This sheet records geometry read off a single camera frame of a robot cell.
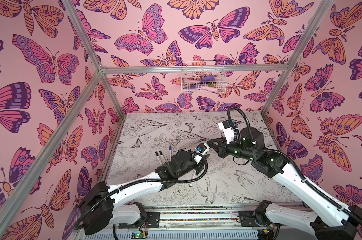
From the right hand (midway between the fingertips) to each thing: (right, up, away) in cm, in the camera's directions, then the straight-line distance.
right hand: (209, 139), depth 65 cm
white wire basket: (+1, +38, +30) cm, 48 cm away
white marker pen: (-5, -22, +23) cm, 32 cm away
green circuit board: (-33, -47, +7) cm, 58 cm away
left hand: (+1, -6, +5) cm, 8 cm away
